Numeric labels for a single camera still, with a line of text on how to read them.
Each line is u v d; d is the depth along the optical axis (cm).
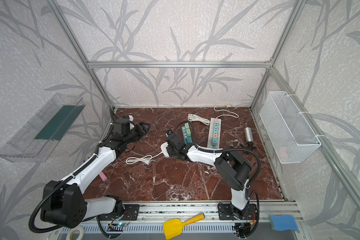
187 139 97
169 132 80
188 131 97
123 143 63
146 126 77
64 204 40
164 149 95
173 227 69
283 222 69
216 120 104
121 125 62
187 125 100
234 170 47
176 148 69
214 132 97
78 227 69
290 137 62
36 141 64
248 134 102
